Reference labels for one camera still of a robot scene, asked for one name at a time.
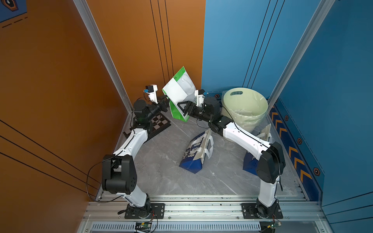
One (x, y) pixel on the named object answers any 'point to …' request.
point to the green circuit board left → (146, 224)
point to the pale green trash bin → (247, 107)
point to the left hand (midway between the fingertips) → (172, 93)
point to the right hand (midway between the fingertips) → (181, 105)
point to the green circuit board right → (274, 225)
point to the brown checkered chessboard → (160, 122)
